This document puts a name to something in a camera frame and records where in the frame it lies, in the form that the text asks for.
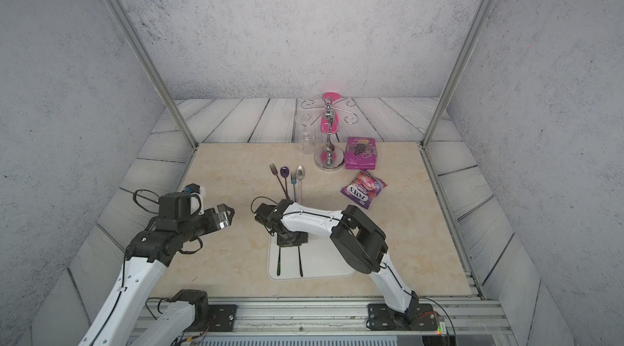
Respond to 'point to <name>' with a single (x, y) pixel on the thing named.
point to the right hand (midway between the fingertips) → (293, 243)
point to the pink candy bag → (362, 188)
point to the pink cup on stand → (329, 123)
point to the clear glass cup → (307, 142)
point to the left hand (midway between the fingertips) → (226, 213)
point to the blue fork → (293, 181)
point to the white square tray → (320, 257)
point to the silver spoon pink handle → (300, 175)
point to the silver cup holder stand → (328, 158)
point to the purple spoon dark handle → (284, 172)
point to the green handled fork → (279, 266)
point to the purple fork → (275, 172)
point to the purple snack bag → (360, 153)
